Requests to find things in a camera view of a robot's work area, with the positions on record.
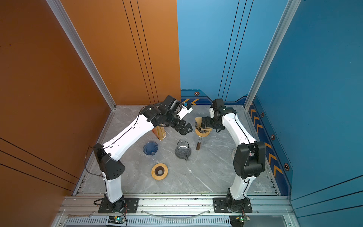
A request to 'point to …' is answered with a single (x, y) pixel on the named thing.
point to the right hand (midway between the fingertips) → (208, 125)
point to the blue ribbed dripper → (150, 148)
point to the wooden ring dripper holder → (202, 134)
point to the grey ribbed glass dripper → (198, 128)
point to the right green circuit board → (237, 221)
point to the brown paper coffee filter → (198, 121)
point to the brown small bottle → (198, 145)
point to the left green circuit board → (116, 219)
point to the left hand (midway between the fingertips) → (187, 123)
